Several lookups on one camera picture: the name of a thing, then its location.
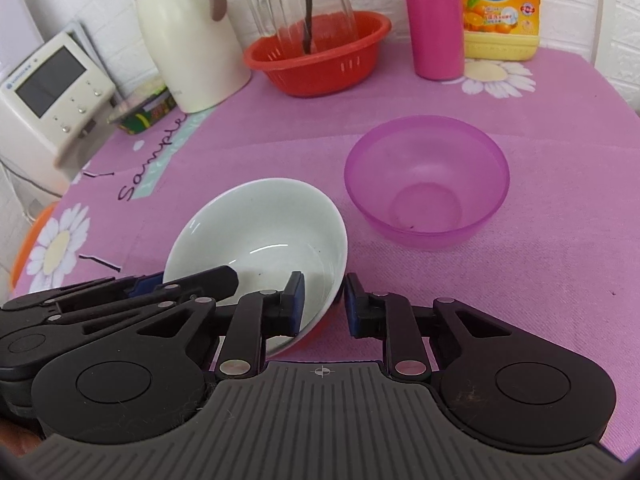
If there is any tall white appliance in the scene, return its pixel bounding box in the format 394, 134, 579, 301
0, 0, 46, 68

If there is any pink thermos bottle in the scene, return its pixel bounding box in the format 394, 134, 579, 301
398, 0, 467, 81

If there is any yellow detergent bottle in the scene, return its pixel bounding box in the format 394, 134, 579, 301
457, 0, 542, 62

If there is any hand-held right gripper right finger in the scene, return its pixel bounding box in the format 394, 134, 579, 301
345, 272, 531, 383

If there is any cream thermos kettle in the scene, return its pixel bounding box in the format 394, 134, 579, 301
128, 0, 252, 114

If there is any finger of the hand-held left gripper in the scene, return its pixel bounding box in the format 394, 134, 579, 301
10, 272, 167, 307
50, 266, 240, 322

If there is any dark stirring stick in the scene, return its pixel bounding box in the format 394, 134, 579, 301
301, 0, 321, 56

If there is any green patterned food tub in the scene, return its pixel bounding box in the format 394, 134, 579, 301
107, 77, 176, 137

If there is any white appliance with screen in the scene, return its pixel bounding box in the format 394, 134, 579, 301
0, 22, 118, 196

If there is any red plastic strainer basket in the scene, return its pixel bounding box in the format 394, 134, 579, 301
243, 11, 392, 98

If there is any red and white ceramic bowl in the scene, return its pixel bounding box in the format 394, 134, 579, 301
163, 178, 349, 361

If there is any pink floral tablecloth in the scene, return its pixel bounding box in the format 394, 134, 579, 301
10, 40, 640, 461

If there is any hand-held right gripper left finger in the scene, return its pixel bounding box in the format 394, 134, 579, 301
115, 271, 307, 380

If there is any purple plastic bowl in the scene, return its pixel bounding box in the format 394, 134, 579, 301
343, 115, 511, 252

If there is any clear glass pitcher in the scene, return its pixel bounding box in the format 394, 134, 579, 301
239, 0, 358, 56

